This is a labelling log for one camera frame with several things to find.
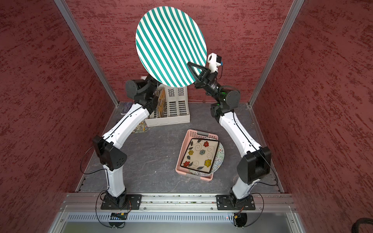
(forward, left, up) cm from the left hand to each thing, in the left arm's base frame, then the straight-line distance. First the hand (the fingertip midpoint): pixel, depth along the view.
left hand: (174, 52), depth 46 cm
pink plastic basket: (+6, -5, -61) cm, 62 cm away
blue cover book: (+34, +49, -64) cm, 87 cm away
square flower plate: (-9, -12, -60) cm, 62 cm away
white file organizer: (+34, +6, -64) cm, 73 cm away
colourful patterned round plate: (-14, -22, -55) cm, 60 cm away
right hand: (-1, -4, -6) cm, 7 cm away
